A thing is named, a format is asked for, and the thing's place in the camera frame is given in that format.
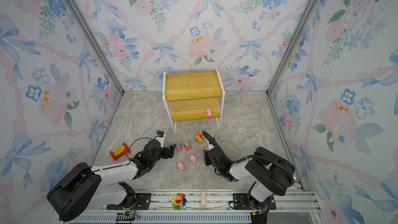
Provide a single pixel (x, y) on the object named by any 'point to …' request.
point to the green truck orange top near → (198, 139)
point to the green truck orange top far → (201, 132)
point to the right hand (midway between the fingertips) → (206, 149)
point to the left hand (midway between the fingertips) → (168, 142)
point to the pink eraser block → (203, 199)
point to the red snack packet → (119, 151)
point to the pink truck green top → (187, 145)
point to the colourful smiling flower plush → (179, 201)
